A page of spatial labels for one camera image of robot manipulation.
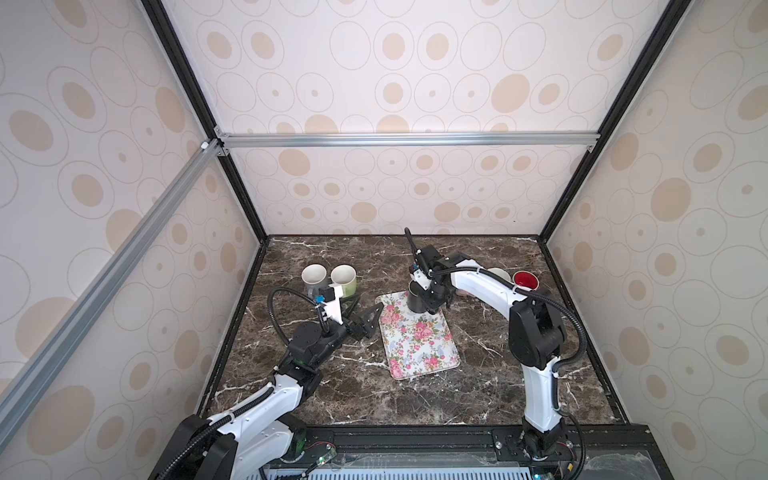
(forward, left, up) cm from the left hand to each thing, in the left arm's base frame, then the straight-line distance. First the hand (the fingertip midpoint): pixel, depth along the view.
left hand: (379, 301), depth 73 cm
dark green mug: (+19, -38, -14) cm, 44 cm away
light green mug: (+20, +12, -16) cm, 28 cm away
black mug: (+11, -10, -16) cm, 22 cm away
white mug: (+19, -48, -18) cm, 54 cm away
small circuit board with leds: (-30, +11, -21) cm, 38 cm away
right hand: (+12, -16, -18) cm, 27 cm away
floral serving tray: (-1, -10, -24) cm, 26 cm away
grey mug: (+20, +24, -18) cm, 36 cm away
